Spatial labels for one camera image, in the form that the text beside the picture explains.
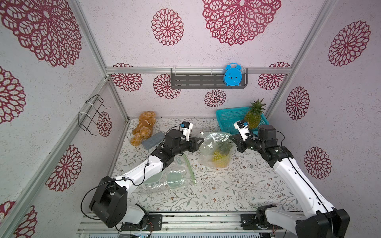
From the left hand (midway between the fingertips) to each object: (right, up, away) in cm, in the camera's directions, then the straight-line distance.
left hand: (201, 140), depth 78 cm
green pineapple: (+38, +15, +26) cm, 48 cm away
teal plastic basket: (+24, +16, +40) cm, 49 cm away
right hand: (+15, +3, -2) cm, 15 cm away
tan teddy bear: (-35, +7, +16) cm, 39 cm away
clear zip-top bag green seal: (-12, -21, +12) cm, 28 cm away
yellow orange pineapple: (+11, -9, +6) cm, 16 cm away
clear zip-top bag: (+4, -2, -1) cm, 5 cm away
